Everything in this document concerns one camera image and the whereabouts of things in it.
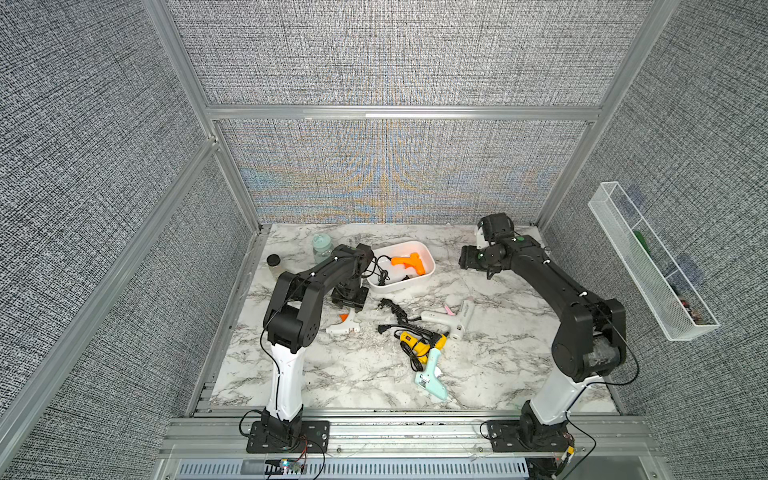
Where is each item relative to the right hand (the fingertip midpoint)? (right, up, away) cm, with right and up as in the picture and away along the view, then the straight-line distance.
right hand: (471, 253), depth 91 cm
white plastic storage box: (-21, -8, +15) cm, 27 cm away
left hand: (-35, -17, +5) cm, 39 cm away
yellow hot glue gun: (-17, -27, -3) cm, 32 cm away
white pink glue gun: (-3, -19, +1) cm, 20 cm away
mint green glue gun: (-14, -34, -11) cm, 38 cm away
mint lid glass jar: (-47, +2, +9) cm, 48 cm away
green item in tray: (+37, +3, -17) cm, 41 cm away
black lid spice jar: (-63, -2, +8) cm, 63 cm away
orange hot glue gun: (-16, -3, +17) cm, 23 cm away
